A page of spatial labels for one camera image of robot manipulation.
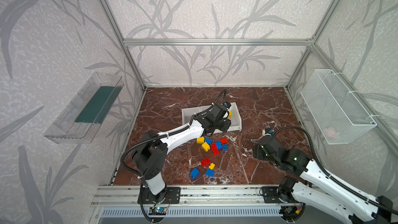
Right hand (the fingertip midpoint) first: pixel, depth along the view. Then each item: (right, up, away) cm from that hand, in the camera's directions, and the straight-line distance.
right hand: (255, 144), depth 79 cm
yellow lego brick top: (-29, -1, +12) cm, 31 cm away
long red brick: (-21, -5, +8) cm, 23 cm away
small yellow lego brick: (-22, -13, +3) cm, 26 cm away
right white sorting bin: (-6, +10, +23) cm, 25 cm away
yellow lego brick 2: (-10, +13, +22) cm, 27 cm away
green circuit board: (-48, -29, -8) cm, 57 cm away
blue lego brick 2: (-18, -4, +10) cm, 21 cm away
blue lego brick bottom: (-24, -16, +2) cm, 28 cm away
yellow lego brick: (-26, -4, +9) cm, 28 cm away
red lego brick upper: (-15, -2, +13) cm, 20 cm away
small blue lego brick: (-14, -5, +10) cm, 18 cm away
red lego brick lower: (-26, -12, +5) cm, 29 cm away
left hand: (-12, +12, +6) cm, 18 cm away
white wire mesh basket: (+29, +17, -17) cm, 38 cm away
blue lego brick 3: (-32, -15, 0) cm, 35 cm away
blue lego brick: (-24, -2, +13) cm, 27 cm away
